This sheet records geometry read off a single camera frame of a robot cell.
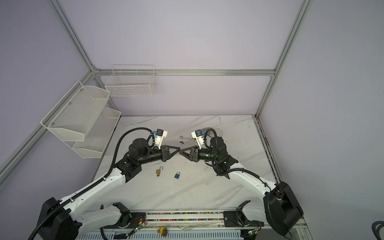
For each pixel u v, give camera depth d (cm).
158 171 91
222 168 60
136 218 74
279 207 41
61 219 38
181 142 104
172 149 71
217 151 58
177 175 88
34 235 36
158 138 67
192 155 66
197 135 68
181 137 108
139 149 57
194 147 66
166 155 64
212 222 73
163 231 69
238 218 66
